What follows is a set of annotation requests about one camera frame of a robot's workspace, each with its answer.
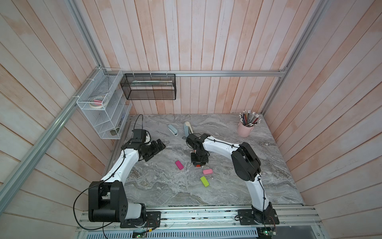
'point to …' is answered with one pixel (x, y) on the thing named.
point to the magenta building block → (179, 165)
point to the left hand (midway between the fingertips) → (160, 151)
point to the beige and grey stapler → (187, 129)
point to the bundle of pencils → (248, 118)
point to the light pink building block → (207, 171)
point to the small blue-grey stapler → (171, 128)
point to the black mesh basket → (149, 86)
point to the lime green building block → (204, 181)
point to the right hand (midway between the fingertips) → (195, 164)
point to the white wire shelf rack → (108, 121)
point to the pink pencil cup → (243, 131)
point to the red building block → (198, 165)
